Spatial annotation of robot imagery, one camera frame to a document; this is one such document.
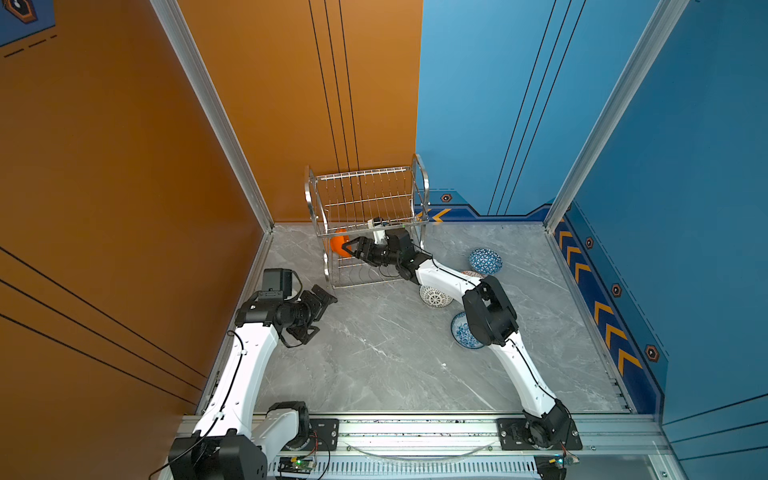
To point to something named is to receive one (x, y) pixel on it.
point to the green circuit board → (295, 465)
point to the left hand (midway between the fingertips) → (330, 306)
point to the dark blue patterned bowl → (485, 261)
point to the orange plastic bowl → (336, 243)
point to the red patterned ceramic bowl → (472, 274)
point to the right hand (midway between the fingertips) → (346, 251)
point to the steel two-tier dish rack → (348, 204)
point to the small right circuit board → (564, 460)
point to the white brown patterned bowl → (433, 297)
